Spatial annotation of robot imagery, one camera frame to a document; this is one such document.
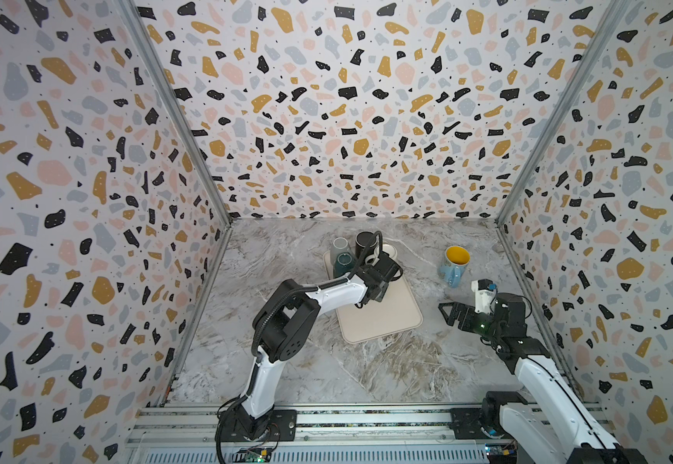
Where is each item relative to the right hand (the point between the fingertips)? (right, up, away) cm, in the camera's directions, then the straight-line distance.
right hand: (454, 308), depth 84 cm
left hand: (-22, +5, +12) cm, 25 cm away
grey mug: (-34, +18, +16) cm, 42 cm away
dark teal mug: (-33, +12, +11) cm, 36 cm away
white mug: (-16, +16, +20) cm, 31 cm away
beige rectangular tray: (-15, -4, +10) cm, 19 cm away
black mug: (-26, +20, +19) cm, 38 cm away
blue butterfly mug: (+6, +13, +15) cm, 21 cm away
